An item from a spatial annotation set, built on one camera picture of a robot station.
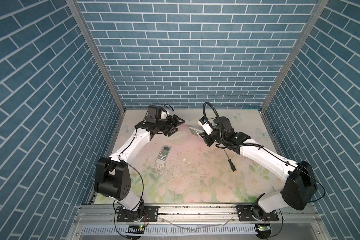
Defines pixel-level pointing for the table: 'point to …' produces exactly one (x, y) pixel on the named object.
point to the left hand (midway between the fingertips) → (182, 124)
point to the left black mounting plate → (150, 214)
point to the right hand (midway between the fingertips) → (200, 131)
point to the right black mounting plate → (245, 214)
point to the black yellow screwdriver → (231, 165)
